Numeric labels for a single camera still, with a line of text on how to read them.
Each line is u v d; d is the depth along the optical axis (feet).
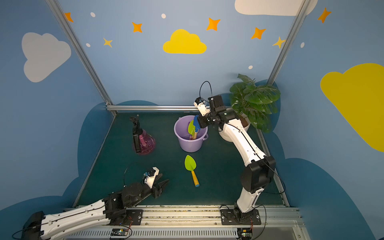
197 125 2.76
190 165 3.07
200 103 2.35
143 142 3.04
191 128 3.32
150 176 2.14
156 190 2.21
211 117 2.02
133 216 2.46
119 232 2.35
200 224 2.42
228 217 2.42
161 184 2.32
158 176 2.26
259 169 1.48
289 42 2.64
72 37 2.57
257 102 2.40
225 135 3.31
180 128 3.14
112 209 1.88
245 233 2.36
